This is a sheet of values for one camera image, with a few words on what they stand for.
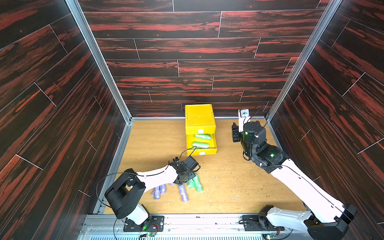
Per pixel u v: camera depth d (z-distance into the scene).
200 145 0.93
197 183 0.86
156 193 0.82
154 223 0.73
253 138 0.47
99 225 0.75
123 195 0.44
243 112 0.55
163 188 0.84
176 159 0.82
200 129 0.89
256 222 0.68
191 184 0.84
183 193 0.82
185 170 0.68
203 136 0.96
